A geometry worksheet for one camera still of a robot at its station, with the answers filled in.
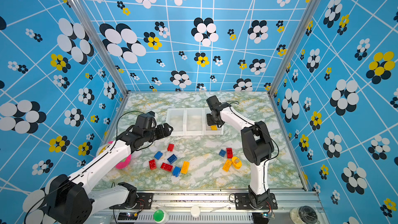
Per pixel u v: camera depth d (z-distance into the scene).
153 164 0.84
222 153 0.89
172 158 0.86
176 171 0.82
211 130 0.99
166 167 0.83
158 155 0.88
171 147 0.92
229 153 0.89
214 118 0.81
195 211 0.65
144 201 0.73
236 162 0.83
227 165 0.83
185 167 0.84
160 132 0.73
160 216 0.63
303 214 0.62
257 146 0.52
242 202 0.73
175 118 1.05
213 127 0.99
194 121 1.02
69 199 0.39
